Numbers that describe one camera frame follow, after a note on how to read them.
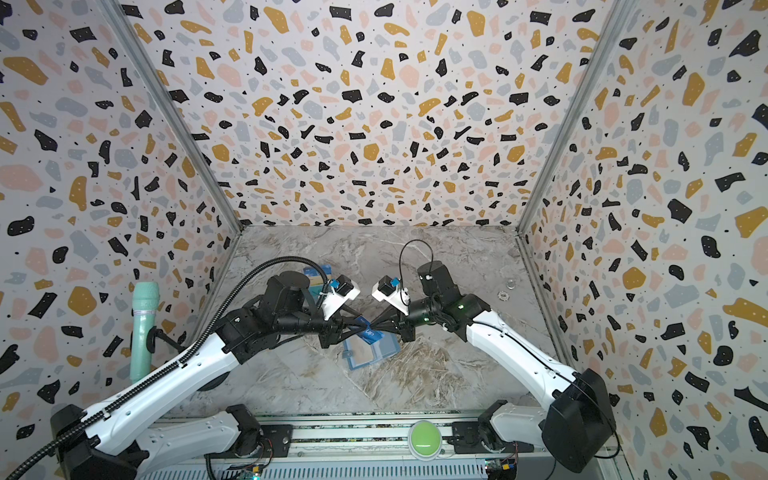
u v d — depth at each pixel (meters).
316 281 0.57
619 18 0.72
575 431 0.39
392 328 0.66
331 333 0.60
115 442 0.39
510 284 1.03
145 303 0.62
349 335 0.65
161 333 0.66
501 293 1.04
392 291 0.62
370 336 0.70
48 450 0.35
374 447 0.73
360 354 0.88
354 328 0.67
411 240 1.21
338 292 0.58
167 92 0.83
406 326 0.63
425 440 0.75
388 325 0.67
